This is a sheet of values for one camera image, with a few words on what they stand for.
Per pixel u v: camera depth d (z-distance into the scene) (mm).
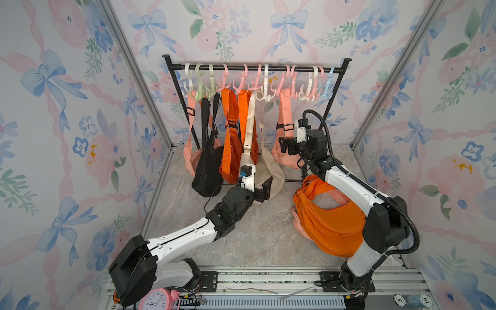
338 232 738
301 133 732
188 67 663
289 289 732
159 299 687
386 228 461
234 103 766
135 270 400
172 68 673
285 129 800
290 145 754
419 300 660
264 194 663
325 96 718
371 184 1088
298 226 831
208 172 805
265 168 1012
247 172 606
